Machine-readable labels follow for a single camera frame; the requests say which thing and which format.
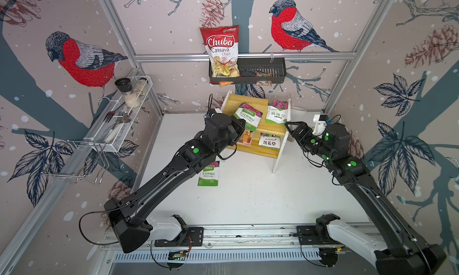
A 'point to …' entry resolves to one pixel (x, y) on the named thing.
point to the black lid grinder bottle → (131, 99)
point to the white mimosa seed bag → (278, 112)
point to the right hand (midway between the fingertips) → (287, 128)
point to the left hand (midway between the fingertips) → (252, 116)
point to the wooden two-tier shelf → (265, 128)
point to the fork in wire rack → (110, 115)
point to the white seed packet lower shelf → (267, 140)
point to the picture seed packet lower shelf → (245, 137)
